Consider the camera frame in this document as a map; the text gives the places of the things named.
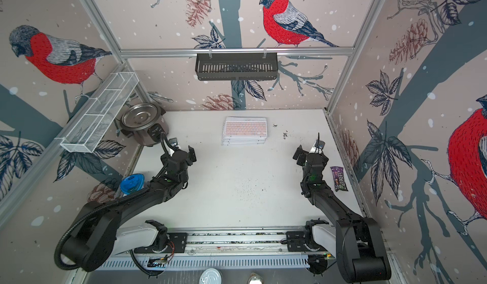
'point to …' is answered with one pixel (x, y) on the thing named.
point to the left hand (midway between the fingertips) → (182, 145)
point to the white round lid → (210, 276)
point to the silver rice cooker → (144, 122)
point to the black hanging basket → (237, 66)
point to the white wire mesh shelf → (84, 134)
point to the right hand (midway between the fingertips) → (310, 146)
